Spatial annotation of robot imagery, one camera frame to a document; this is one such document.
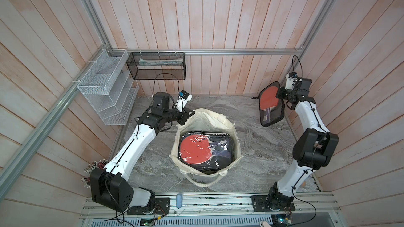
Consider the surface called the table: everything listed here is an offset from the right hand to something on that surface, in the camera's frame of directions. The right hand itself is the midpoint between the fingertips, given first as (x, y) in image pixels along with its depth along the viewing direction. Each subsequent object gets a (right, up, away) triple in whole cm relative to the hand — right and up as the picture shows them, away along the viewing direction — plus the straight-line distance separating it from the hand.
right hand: (278, 87), depth 91 cm
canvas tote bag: (-44, -19, -10) cm, 49 cm away
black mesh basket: (-75, +16, +12) cm, 78 cm away
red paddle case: (-4, -13, +1) cm, 14 cm away
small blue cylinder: (-57, -57, -18) cm, 82 cm away
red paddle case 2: (-43, -34, -15) cm, 57 cm away
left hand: (-50, -16, -15) cm, 55 cm away
